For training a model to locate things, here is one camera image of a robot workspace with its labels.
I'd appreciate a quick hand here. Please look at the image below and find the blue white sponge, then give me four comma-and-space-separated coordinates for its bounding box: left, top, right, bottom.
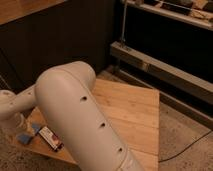
17, 123, 41, 145

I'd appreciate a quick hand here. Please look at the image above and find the dark snack packet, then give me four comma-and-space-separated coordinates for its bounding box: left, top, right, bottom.
39, 126, 63, 152

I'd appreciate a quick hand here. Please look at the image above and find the black floor cable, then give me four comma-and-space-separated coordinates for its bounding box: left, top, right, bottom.
158, 129, 213, 164

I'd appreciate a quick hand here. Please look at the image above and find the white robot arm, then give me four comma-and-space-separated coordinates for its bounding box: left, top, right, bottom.
0, 61, 145, 171

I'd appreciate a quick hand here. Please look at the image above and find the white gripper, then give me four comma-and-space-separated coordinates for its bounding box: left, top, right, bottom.
1, 113, 27, 134

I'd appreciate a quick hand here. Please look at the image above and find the metal shelf rack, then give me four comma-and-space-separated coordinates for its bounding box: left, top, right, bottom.
110, 0, 213, 129

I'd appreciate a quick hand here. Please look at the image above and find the wooden counter top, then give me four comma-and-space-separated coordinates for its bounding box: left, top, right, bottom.
0, 0, 66, 25

